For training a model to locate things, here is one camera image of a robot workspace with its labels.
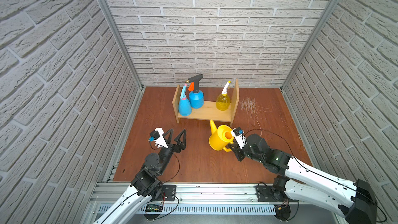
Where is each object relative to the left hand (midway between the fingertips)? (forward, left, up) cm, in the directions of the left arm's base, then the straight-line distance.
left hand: (178, 127), depth 72 cm
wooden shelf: (+21, -16, -16) cm, 31 cm away
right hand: (-6, -24, -10) cm, 27 cm away
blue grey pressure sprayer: (+25, -8, -6) cm, 26 cm away
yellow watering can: (-4, -20, -3) cm, 21 cm away
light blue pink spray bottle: (+18, -1, -8) cm, 19 cm away
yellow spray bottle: (+22, -24, -7) cm, 33 cm away
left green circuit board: (-30, +11, -25) cm, 41 cm away
